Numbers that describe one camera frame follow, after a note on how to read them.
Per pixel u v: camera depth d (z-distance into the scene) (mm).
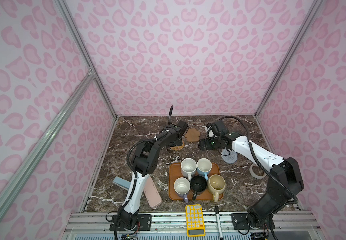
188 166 903
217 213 754
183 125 852
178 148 1005
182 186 838
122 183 830
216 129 693
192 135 1068
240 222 735
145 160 587
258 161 469
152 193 808
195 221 723
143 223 740
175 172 903
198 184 838
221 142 643
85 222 757
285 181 446
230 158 952
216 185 838
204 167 889
